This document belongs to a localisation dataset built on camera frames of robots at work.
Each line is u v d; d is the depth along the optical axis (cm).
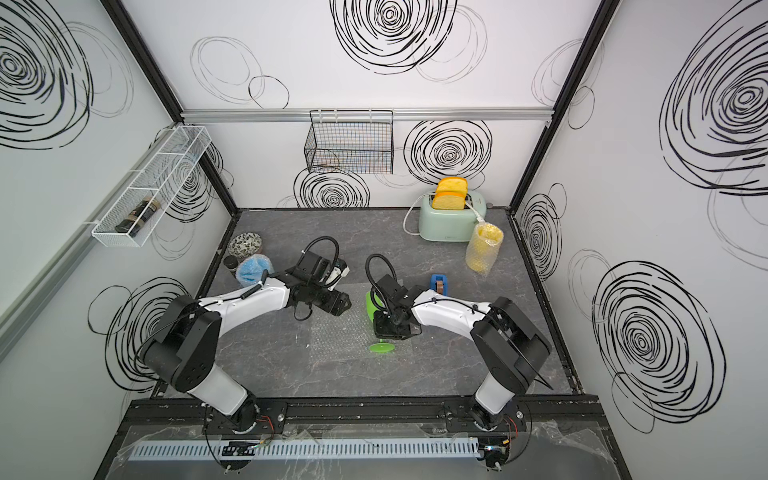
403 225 108
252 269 85
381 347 82
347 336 87
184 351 45
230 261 93
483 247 91
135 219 67
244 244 107
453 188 99
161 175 82
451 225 100
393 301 69
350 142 124
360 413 75
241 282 80
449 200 96
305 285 70
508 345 45
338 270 82
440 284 93
